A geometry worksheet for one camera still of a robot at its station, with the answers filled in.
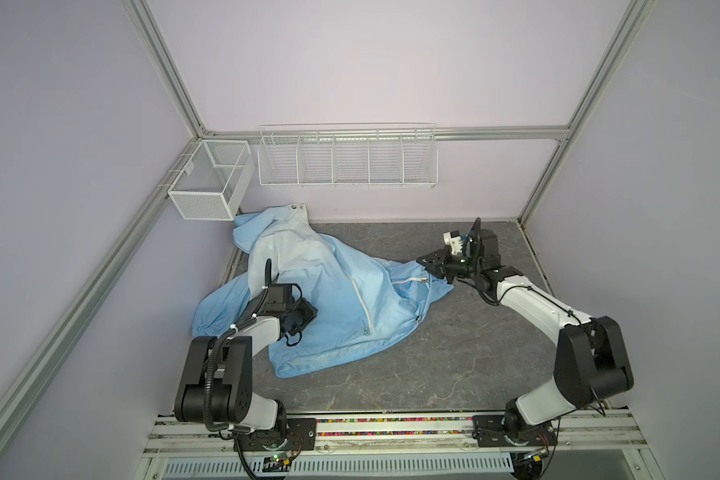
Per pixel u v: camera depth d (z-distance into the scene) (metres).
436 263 0.77
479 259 0.68
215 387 0.40
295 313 0.83
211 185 0.94
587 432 0.75
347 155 0.99
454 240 0.82
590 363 0.44
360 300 0.92
